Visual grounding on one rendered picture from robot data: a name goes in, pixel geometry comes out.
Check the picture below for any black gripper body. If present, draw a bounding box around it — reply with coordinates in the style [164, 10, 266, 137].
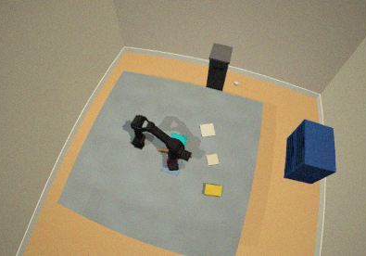
[168, 151, 179, 171]

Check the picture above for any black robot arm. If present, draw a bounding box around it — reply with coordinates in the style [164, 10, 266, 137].
[131, 115, 192, 161]

